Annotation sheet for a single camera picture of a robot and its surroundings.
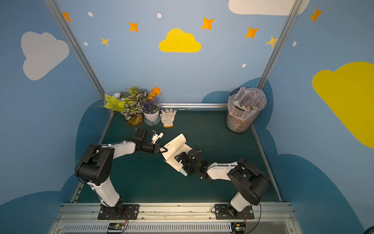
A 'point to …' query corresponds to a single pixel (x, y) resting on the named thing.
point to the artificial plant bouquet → (133, 106)
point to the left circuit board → (116, 226)
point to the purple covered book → (175, 147)
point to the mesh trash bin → (236, 125)
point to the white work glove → (167, 117)
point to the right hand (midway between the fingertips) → (178, 160)
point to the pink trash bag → (247, 103)
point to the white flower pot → (152, 119)
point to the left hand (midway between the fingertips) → (167, 149)
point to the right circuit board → (238, 227)
